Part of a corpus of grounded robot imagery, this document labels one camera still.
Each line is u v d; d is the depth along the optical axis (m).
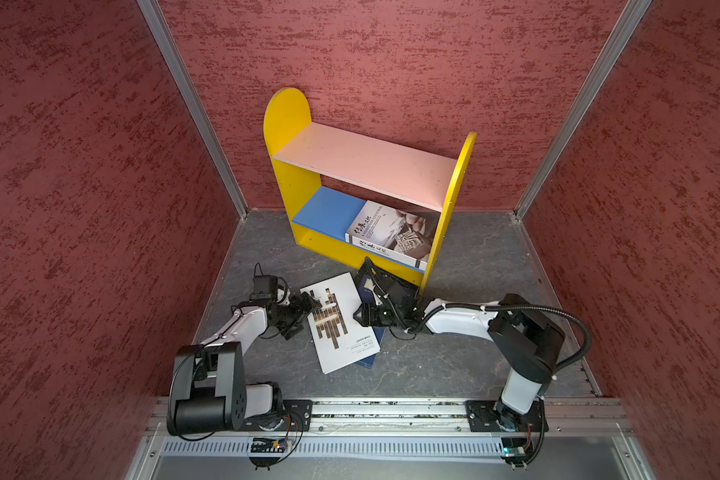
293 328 0.80
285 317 0.76
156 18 0.71
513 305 0.51
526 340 0.47
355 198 1.07
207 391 0.42
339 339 0.83
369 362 0.83
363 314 0.79
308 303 0.82
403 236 0.90
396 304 0.69
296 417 0.71
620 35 0.74
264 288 0.73
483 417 0.74
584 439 0.76
